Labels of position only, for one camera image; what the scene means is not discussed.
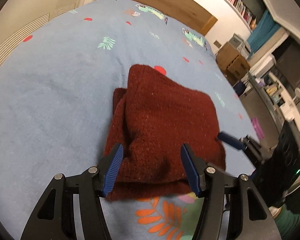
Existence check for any dark red knitted garment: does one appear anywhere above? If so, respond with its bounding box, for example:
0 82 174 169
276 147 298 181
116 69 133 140
104 64 226 201

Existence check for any cluttered desk shelf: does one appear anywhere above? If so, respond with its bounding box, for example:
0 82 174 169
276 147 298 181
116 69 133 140
247 72 300 134

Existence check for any cardboard box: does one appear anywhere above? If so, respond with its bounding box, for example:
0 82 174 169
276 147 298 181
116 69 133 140
216 42 250 86

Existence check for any teal curtain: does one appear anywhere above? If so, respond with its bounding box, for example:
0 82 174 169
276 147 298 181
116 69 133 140
247 10 281 56

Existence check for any row of books on shelf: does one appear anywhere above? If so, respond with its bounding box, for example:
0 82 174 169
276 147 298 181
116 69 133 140
226 0 256 32

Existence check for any wooden bed headboard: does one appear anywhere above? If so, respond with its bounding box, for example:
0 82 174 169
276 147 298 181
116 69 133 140
97 0 218 37

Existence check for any white wardrobe with doors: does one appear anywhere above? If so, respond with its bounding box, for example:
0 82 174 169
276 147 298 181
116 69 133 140
0 0 94 66

